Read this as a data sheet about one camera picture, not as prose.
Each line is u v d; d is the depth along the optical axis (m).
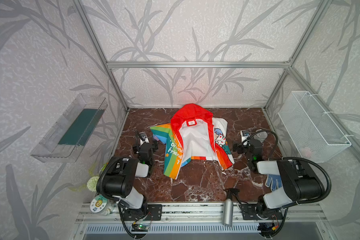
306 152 0.72
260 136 0.97
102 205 0.69
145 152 0.71
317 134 0.62
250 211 0.73
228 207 0.72
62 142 0.63
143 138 0.79
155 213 0.74
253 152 0.72
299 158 0.51
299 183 0.45
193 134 1.05
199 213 0.75
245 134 0.82
